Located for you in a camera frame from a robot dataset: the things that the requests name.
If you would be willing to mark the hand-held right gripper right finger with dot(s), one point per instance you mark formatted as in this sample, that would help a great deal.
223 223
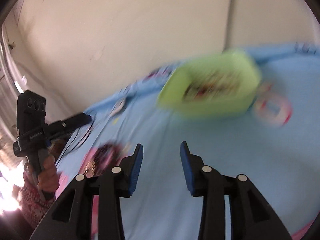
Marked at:
186 170

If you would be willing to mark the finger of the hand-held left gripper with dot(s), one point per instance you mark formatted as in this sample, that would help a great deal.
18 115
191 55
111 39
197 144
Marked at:
75 120

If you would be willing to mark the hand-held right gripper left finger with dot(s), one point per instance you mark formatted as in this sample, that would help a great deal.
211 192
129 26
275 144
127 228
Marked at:
136 170

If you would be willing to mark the green plastic basin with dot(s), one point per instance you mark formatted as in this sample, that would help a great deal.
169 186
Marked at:
175 97

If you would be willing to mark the items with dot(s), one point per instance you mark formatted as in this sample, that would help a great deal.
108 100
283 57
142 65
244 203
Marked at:
212 86

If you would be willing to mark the person's left forearm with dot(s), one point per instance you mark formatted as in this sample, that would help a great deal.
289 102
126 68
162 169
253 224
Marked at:
32 205

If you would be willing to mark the person's left hand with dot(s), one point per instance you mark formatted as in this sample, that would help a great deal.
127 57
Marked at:
50 177

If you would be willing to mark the blue cartoon pig bed sheet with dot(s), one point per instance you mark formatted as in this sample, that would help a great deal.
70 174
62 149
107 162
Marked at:
162 135

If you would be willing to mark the white power bank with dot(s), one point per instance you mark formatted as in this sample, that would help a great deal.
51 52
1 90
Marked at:
119 107

